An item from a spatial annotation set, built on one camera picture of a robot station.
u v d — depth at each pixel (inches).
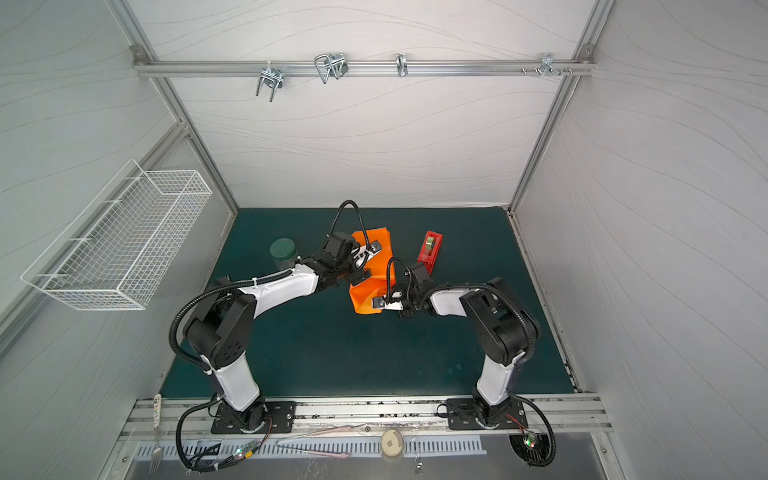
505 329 19.1
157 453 27.1
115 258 26.5
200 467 26.7
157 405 29.4
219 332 18.8
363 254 31.5
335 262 28.3
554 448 27.1
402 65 30.8
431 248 39.9
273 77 31.1
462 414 28.7
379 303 31.7
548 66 30.1
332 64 30.1
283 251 37.7
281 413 29.0
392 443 24.2
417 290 30.0
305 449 27.6
